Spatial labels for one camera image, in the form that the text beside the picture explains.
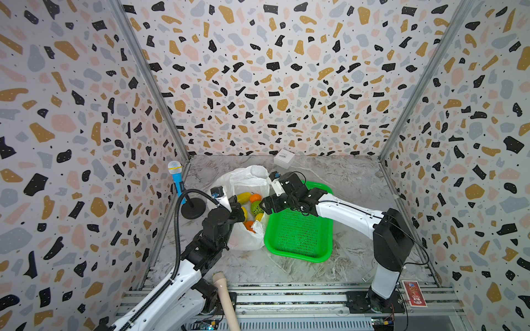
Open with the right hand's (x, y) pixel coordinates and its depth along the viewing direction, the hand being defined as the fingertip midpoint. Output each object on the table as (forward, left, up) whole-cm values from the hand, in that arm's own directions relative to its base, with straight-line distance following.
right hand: (264, 197), depth 83 cm
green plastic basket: (-8, -12, -17) cm, 22 cm away
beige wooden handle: (-28, +15, -13) cm, 35 cm away
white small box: (+36, -8, -14) cm, 39 cm away
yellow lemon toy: (0, +9, -14) cm, 17 cm away
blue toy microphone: (+7, +35, +9) cm, 37 cm away
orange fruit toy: (-13, +5, +1) cm, 14 cm away
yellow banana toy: (+9, +11, -14) cm, 20 cm away
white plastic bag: (+5, +5, +6) cm, 9 cm away
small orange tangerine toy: (+8, +5, -12) cm, 15 cm away
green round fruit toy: (+1, +5, -11) cm, 12 cm away
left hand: (-4, +9, +9) cm, 13 cm away
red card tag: (-30, -56, -17) cm, 66 cm away
